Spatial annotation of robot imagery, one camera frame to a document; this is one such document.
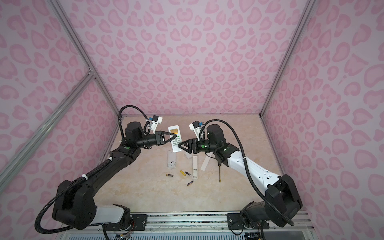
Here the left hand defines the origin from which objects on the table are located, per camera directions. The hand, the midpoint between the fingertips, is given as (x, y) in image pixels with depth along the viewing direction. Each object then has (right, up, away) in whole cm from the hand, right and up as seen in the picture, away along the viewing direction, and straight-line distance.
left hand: (176, 134), depth 72 cm
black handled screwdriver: (+24, -20, +20) cm, 37 cm away
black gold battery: (-6, -24, +16) cm, 30 cm away
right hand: (+3, -5, -1) cm, 6 cm away
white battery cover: (+15, -19, +21) cm, 32 cm away
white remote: (-1, +3, +1) cm, 3 cm away
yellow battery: (+2, -24, +17) cm, 30 cm away
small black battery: (+6, -28, +13) cm, 32 cm away
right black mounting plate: (+29, -43, +1) cm, 52 cm away
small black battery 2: (+4, -24, +17) cm, 29 cm away
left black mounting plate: (-18, -43, +1) cm, 46 cm away
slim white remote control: (+9, -20, +18) cm, 29 cm away
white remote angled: (-6, -17, +23) cm, 29 cm away
